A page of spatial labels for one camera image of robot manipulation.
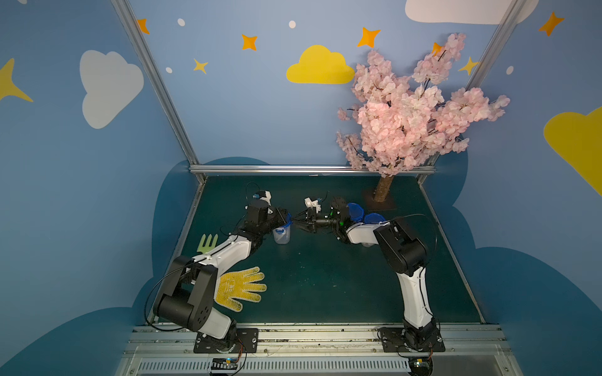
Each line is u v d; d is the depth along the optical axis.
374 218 0.88
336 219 0.82
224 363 0.72
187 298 0.43
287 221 0.88
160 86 0.86
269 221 0.76
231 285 0.86
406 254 0.57
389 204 1.12
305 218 0.85
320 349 0.73
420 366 0.73
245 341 0.74
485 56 0.80
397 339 0.74
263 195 0.82
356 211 0.92
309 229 0.88
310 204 0.93
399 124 0.71
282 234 0.91
